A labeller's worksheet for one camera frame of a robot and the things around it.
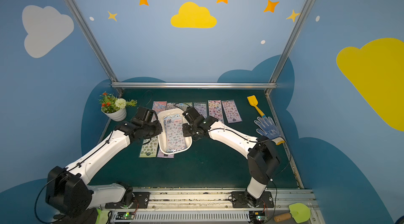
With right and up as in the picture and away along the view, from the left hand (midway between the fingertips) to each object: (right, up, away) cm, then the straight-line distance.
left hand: (165, 127), depth 83 cm
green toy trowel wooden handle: (+66, -38, -11) cm, 77 cm away
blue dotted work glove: (+64, -4, +18) cm, 66 cm away
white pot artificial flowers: (-35, +10, +13) cm, 38 cm away
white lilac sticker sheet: (+4, -5, +1) cm, 6 cm away
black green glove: (-28, -37, -15) cm, 49 cm away
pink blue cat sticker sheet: (-12, +11, +29) cm, 33 cm away
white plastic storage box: (+13, -8, 0) cm, 15 cm away
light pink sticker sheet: (-4, -17, +7) cm, 19 cm away
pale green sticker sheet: (-11, -14, +8) cm, 19 cm away
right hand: (+12, -1, +1) cm, 12 cm away
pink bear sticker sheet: (+41, +8, +28) cm, 50 cm away
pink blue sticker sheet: (+29, +9, +28) cm, 41 cm away
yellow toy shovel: (+58, +15, +32) cm, 68 cm away
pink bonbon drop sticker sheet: (-3, +11, +29) cm, 31 cm away
